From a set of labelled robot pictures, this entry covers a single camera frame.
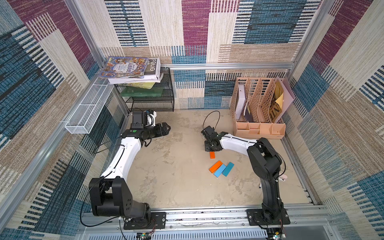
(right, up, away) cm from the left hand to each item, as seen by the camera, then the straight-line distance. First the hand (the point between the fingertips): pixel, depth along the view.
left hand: (163, 128), depth 85 cm
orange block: (+28, -17, +10) cm, 34 cm away
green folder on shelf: (-19, +23, +14) cm, 33 cm away
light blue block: (+33, -25, +5) cm, 41 cm away
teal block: (+38, -25, +7) cm, 46 cm away
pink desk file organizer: (+67, +16, +35) cm, 77 cm away
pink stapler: (+66, -27, -1) cm, 72 cm away
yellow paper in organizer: (+68, +16, +5) cm, 70 cm away
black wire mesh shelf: (-14, +18, +35) cm, 42 cm away
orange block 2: (+30, -23, +7) cm, 39 cm away
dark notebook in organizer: (+56, +8, +26) cm, 63 cm away
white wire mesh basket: (-34, +7, -12) cm, 37 cm away
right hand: (+27, -12, +15) cm, 33 cm away
